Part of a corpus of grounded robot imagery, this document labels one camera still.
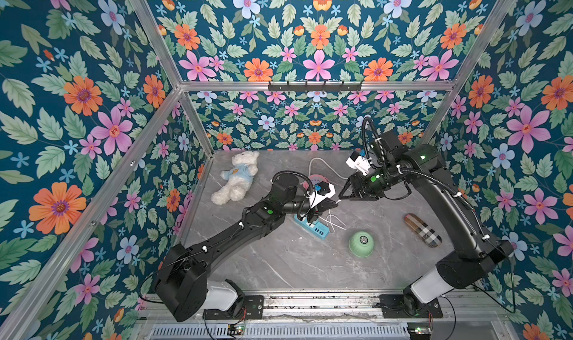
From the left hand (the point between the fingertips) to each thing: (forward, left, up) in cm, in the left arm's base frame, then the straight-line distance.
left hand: (337, 202), depth 70 cm
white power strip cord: (+42, +2, -25) cm, 49 cm away
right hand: (0, -3, +6) cm, 7 cm away
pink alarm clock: (+27, +3, -24) cm, 36 cm away
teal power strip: (+2, +5, -23) cm, 24 cm away
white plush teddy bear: (+26, +38, -18) cm, 50 cm away
